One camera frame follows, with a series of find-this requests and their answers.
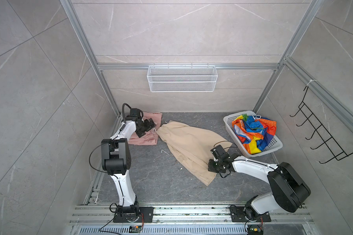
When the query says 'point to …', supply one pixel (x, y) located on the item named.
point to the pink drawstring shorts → (150, 138)
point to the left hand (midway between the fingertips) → (151, 125)
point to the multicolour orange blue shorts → (254, 132)
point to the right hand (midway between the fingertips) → (208, 166)
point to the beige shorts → (191, 148)
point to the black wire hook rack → (328, 143)
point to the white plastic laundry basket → (228, 121)
